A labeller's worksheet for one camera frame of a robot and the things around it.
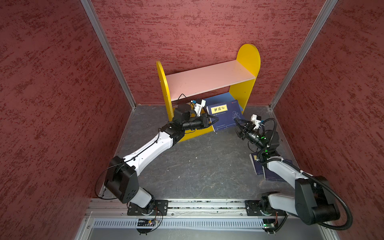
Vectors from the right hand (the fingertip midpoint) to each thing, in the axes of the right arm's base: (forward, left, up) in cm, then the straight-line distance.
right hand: (231, 124), depth 75 cm
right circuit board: (-41, -16, -28) cm, 52 cm away
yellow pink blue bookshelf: (+35, +8, -13) cm, 38 cm away
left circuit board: (-38, +45, -28) cm, 65 cm away
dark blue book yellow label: (+4, +3, +5) cm, 7 cm away
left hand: (-2, +7, +4) cm, 9 cm away
